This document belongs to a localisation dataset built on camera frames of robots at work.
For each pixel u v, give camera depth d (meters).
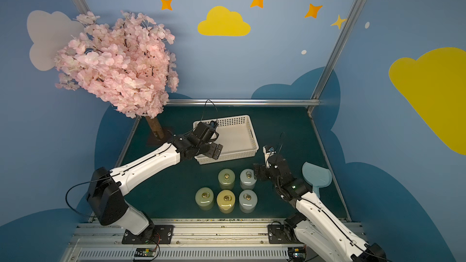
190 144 0.59
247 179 0.82
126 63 0.56
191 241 0.74
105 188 0.46
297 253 0.73
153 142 1.04
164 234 0.75
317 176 0.91
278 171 0.58
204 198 0.76
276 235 0.75
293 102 1.15
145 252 0.72
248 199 0.76
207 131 0.63
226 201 0.75
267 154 0.71
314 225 0.49
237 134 1.10
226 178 0.82
